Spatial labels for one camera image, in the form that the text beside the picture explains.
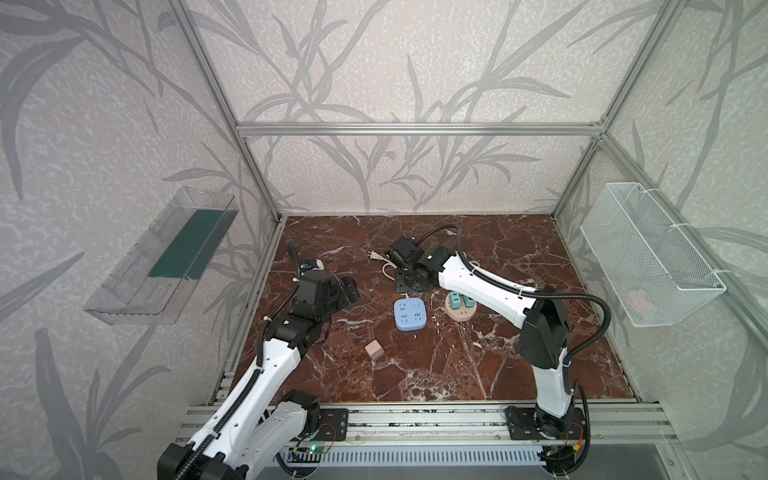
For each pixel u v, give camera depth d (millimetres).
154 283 630
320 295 598
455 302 903
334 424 735
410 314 912
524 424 733
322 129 1717
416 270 607
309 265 693
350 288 709
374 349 845
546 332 488
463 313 910
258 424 451
